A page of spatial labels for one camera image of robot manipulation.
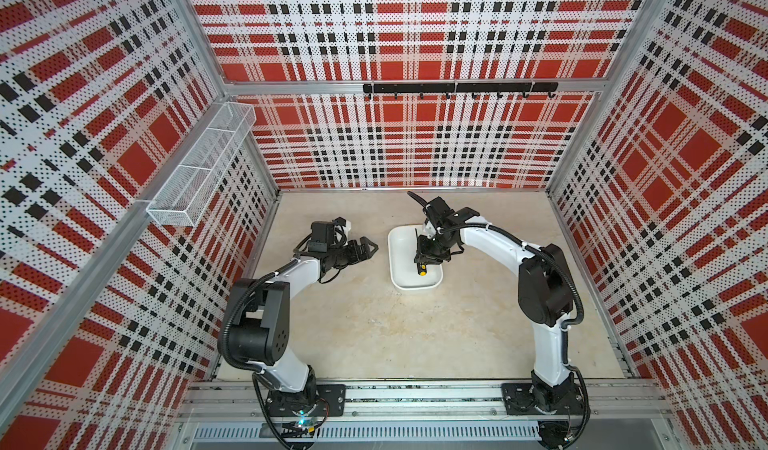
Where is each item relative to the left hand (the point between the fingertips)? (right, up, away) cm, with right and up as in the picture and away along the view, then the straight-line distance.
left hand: (368, 255), depth 92 cm
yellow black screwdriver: (+17, -4, -5) cm, 18 cm away
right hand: (+16, -1, -3) cm, 16 cm away
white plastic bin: (+11, -6, +6) cm, 14 cm away
